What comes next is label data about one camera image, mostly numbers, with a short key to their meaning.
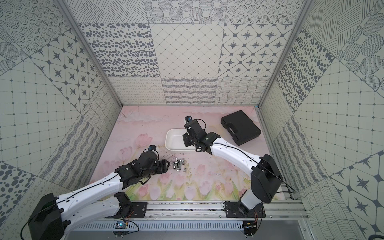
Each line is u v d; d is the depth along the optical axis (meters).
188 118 0.73
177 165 0.88
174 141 1.00
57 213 0.41
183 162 0.90
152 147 0.75
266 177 0.42
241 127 1.01
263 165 0.42
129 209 0.68
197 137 0.61
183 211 0.76
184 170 0.88
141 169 0.61
